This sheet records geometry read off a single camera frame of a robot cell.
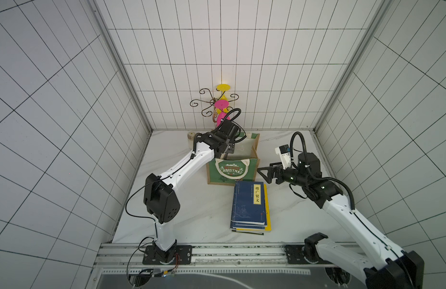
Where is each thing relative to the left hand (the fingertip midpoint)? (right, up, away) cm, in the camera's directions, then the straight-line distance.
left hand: (220, 146), depth 84 cm
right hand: (+20, -7, -9) cm, 23 cm away
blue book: (+11, -32, -14) cm, 37 cm away
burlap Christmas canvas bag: (+10, -9, -5) cm, 14 cm away
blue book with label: (+12, -25, -10) cm, 30 cm away
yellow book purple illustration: (+20, -32, -14) cm, 40 cm away
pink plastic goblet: (+1, +21, +4) cm, 22 cm away
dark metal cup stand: (-14, +22, +5) cm, 26 cm away
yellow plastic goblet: (+1, +33, +13) cm, 35 cm away
